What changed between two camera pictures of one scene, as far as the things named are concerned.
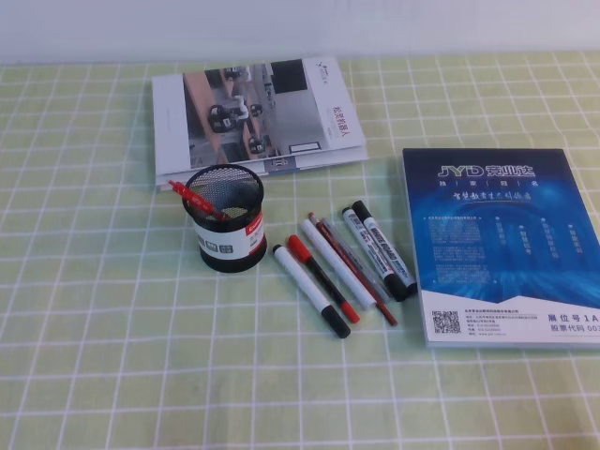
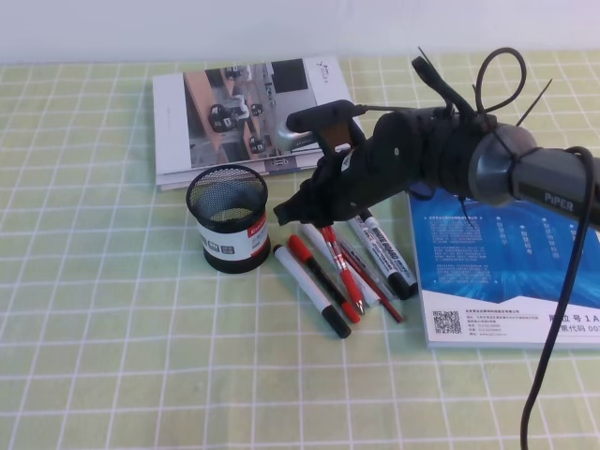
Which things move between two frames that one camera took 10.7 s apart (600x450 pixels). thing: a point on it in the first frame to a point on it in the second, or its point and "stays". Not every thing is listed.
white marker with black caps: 332,315 stays
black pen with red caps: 302,251 stays
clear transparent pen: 357,261 stays
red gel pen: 197,199 to 349,283
